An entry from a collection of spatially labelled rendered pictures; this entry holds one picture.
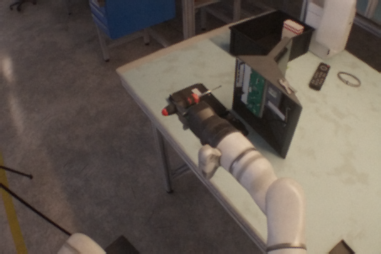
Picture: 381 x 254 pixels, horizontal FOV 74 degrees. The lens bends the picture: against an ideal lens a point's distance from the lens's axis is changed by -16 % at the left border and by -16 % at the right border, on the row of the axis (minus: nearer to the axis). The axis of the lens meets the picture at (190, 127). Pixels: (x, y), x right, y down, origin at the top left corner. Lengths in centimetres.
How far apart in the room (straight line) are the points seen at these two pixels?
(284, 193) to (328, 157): 43
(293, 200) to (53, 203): 180
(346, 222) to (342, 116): 39
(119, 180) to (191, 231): 61
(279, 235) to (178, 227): 136
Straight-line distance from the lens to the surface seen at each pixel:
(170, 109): 69
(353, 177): 90
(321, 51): 127
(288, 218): 49
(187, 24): 247
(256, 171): 54
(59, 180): 219
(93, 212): 196
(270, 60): 83
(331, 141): 95
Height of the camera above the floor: 167
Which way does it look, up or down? 48 degrees down
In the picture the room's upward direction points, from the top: 3 degrees counter-clockwise
